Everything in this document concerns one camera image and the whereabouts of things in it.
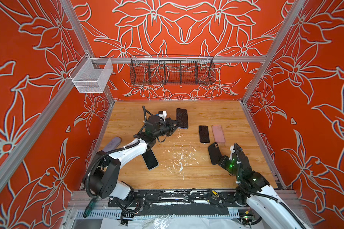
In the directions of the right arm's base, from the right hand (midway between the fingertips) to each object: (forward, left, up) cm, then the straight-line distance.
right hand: (214, 156), depth 81 cm
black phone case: (+3, -1, -1) cm, 3 cm away
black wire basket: (+53, +24, +24) cm, 63 cm away
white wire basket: (+42, +79, +26) cm, 93 cm away
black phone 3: (+2, +39, -9) cm, 40 cm away
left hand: (+13, +19, +17) cm, 29 cm away
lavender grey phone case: (+10, +63, -2) cm, 64 cm away
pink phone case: (+20, -8, -6) cm, 22 cm away
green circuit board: (-29, -11, -8) cm, 32 cm away
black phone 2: (+16, +3, -4) cm, 17 cm away
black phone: (+17, +19, +17) cm, 31 cm away
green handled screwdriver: (-24, +67, -4) cm, 71 cm away
